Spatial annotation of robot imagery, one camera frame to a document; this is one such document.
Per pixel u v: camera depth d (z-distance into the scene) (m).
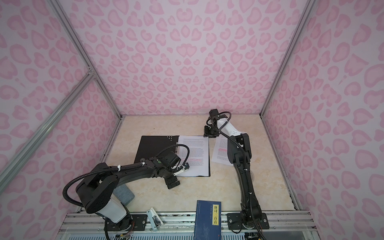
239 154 0.64
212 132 0.95
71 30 0.75
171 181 0.78
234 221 0.73
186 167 0.78
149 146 1.08
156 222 0.74
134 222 0.73
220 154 0.98
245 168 0.64
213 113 0.91
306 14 0.71
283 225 0.73
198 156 0.98
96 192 0.44
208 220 0.74
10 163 0.52
